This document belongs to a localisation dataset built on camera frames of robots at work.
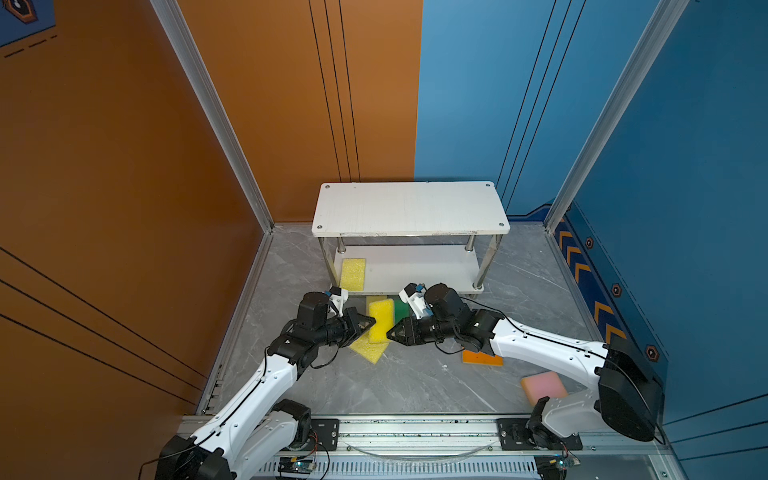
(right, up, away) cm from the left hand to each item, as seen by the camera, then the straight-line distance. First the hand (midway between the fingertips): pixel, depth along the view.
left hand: (377, 319), depth 77 cm
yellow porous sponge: (-2, -12, +9) cm, 15 cm away
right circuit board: (+42, -34, -7) cm, 55 cm away
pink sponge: (+45, -18, +2) cm, 48 cm away
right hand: (+3, -4, -4) cm, 6 cm away
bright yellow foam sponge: (+2, +1, +1) cm, 2 cm away
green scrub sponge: (+6, +3, -2) cm, 7 cm away
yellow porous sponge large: (-9, +10, +19) cm, 23 cm away
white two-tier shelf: (-2, +23, +38) cm, 45 cm away
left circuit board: (-19, -33, -6) cm, 39 cm away
